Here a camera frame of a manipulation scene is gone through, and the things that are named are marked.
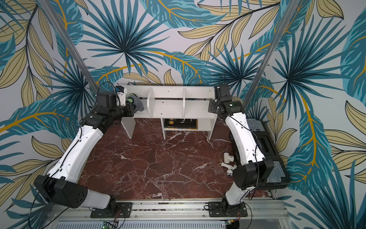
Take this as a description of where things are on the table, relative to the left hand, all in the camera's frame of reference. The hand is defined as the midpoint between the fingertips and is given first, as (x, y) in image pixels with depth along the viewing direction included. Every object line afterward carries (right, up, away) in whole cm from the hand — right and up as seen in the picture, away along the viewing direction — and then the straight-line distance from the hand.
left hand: (133, 107), depth 75 cm
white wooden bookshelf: (+25, 0, +11) cm, 27 cm away
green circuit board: (-12, -60, -4) cm, 61 cm away
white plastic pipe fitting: (+54, -31, +14) cm, 64 cm away
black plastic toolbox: (+73, -35, -7) cm, 81 cm away
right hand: (+45, +2, +3) cm, 45 cm away
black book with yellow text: (+25, -9, +17) cm, 31 cm away
